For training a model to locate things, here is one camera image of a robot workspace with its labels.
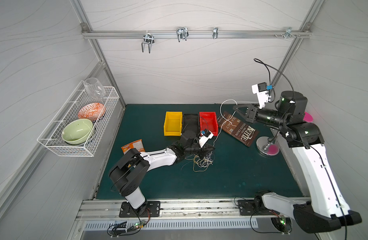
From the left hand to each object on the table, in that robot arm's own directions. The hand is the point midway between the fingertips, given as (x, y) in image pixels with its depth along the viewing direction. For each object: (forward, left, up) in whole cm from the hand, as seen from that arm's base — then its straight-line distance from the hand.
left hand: (215, 148), depth 79 cm
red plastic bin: (+35, 0, -18) cm, 39 cm away
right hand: (+3, -4, +29) cm, 29 cm away
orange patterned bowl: (+9, +61, +18) cm, 64 cm away
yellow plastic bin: (+28, +26, -14) cm, 40 cm away
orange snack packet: (+9, +48, -13) cm, 50 cm away
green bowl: (-4, +62, +19) cm, 65 cm away
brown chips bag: (+23, -21, -13) cm, 33 cm away
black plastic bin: (+28, +13, -13) cm, 34 cm away
